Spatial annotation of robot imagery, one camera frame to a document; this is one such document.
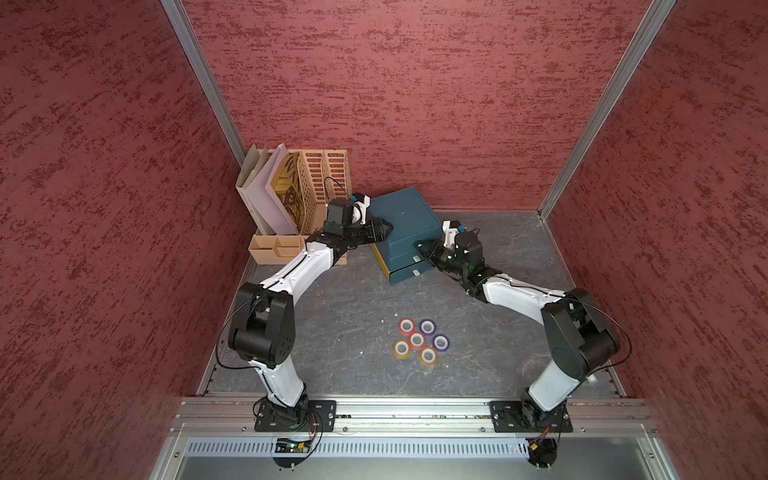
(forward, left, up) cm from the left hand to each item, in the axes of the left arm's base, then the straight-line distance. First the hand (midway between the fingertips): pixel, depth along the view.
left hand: (383, 232), depth 88 cm
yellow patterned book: (+21, +33, 0) cm, 39 cm away
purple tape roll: (-21, -14, -19) cm, 32 cm away
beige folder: (+19, +43, +10) cm, 48 cm away
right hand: (-4, -9, -2) cm, 10 cm away
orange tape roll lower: (-30, -13, -20) cm, 39 cm away
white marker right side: (-36, -57, -18) cm, 70 cm away
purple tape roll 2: (-26, -17, -20) cm, 37 cm away
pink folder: (+8, +37, -4) cm, 38 cm away
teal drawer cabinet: (+2, -9, +3) cm, 10 cm away
